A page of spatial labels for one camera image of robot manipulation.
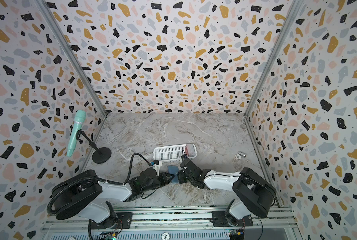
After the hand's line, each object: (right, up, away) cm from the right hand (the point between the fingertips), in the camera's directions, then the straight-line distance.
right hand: (177, 173), depth 86 cm
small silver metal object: (+41, +8, +12) cm, 43 cm away
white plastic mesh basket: (-3, +10, +14) cm, 17 cm away
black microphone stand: (-50, +8, +9) cm, 51 cm away
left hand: (+1, 0, -4) cm, 4 cm away
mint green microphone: (-47, +30, -13) cm, 57 cm away
